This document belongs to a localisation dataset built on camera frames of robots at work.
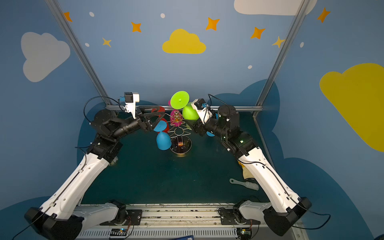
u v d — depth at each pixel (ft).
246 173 2.91
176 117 2.58
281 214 1.30
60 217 1.23
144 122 1.71
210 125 1.77
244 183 2.81
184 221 2.41
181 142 3.31
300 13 2.35
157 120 1.82
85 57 2.87
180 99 1.74
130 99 1.66
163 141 2.65
